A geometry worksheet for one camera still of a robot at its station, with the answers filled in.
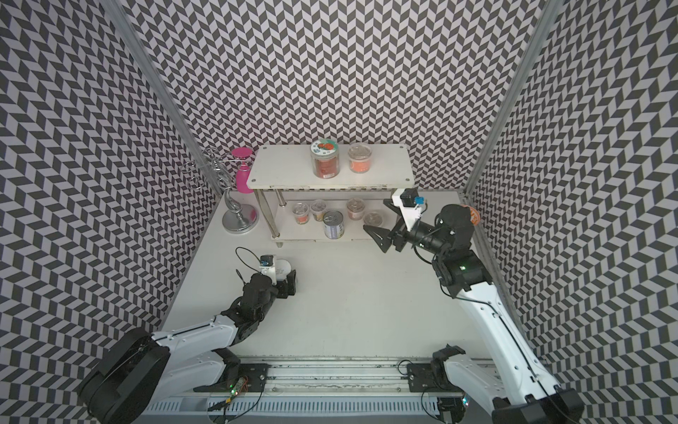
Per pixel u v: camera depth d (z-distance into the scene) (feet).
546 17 2.24
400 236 1.83
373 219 3.09
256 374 2.41
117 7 2.33
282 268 2.77
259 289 2.14
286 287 2.59
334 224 2.99
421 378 2.40
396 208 2.19
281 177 2.53
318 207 3.25
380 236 1.92
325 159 2.33
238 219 3.58
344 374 2.47
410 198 1.67
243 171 3.36
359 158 2.42
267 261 2.47
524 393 1.21
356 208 3.21
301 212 3.15
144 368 1.38
